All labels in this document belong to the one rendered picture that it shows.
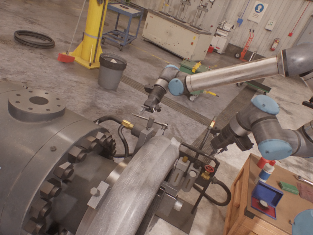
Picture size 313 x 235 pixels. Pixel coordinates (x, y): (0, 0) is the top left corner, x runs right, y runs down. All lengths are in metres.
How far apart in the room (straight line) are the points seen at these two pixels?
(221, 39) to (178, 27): 3.53
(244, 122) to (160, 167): 0.35
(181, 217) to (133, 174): 1.33
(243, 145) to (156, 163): 0.34
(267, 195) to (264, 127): 1.11
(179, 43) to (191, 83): 5.80
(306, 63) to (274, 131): 0.41
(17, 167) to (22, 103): 0.25
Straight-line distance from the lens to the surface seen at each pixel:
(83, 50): 4.64
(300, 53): 1.19
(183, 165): 1.87
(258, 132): 0.89
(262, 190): 1.94
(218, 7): 7.33
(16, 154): 1.08
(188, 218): 2.17
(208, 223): 2.24
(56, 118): 1.15
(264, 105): 0.91
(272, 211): 1.92
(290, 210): 2.06
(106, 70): 3.67
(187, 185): 1.95
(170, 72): 1.46
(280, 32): 11.44
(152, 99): 1.38
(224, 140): 1.05
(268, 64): 1.19
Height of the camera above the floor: 1.50
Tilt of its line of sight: 26 degrees down
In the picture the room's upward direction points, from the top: 20 degrees clockwise
